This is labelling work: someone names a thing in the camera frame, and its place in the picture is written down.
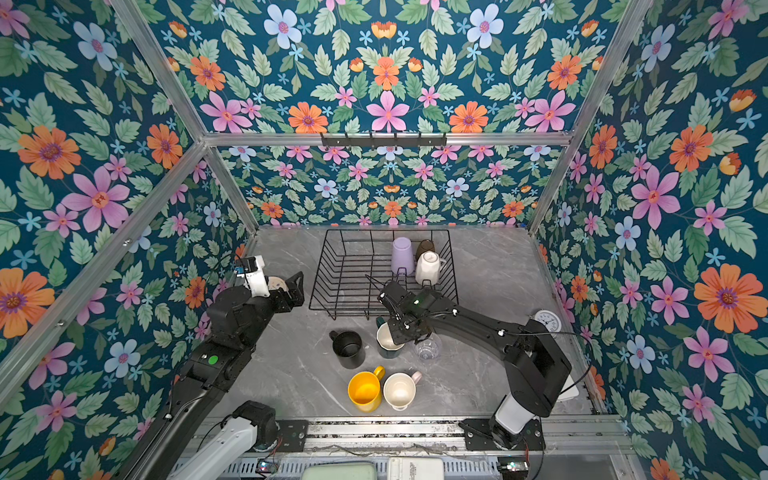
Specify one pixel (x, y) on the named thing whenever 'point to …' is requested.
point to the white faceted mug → (428, 267)
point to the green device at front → (341, 471)
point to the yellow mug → (365, 390)
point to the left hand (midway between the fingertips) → (287, 268)
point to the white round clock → (551, 321)
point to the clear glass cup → (429, 348)
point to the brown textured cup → (425, 246)
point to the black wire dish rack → (355, 265)
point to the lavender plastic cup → (402, 262)
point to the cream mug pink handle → (399, 389)
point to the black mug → (348, 349)
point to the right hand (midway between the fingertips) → (400, 332)
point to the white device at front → (415, 468)
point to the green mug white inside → (385, 342)
